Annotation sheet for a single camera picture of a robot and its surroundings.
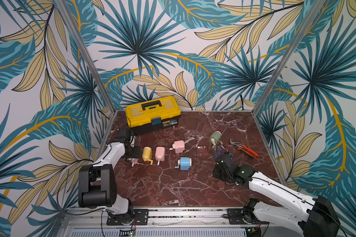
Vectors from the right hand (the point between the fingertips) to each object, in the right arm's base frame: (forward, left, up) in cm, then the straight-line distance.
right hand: (213, 172), depth 82 cm
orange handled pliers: (+18, -25, -6) cm, 31 cm away
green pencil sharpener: (+22, -5, +2) cm, 23 cm away
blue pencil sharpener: (+5, +16, +1) cm, 17 cm away
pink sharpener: (+18, +19, 0) cm, 26 cm away
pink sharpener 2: (+9, +46, -2) cm, 47 cm away
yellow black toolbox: (+36, +33, +10) cm, 50 cm away
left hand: (+12, +47, 0) cm, 48 cm away
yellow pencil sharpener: (+11, +37, +1) cm, 39 cm away
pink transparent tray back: (+18, +3, -6) cm, 19 cm away
